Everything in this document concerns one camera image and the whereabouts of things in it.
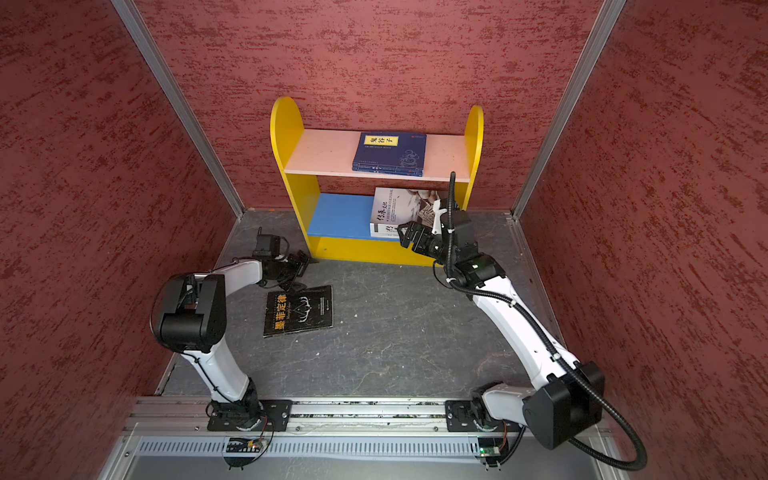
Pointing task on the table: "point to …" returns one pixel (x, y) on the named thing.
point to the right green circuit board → (489, 446)
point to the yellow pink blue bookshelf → (338, 225)
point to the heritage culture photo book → (395, 206)
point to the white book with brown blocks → (390, 233)
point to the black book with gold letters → (298, 311)
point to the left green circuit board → (245, 445)
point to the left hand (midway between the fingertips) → (314, 274)
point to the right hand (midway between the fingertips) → (407, 238)
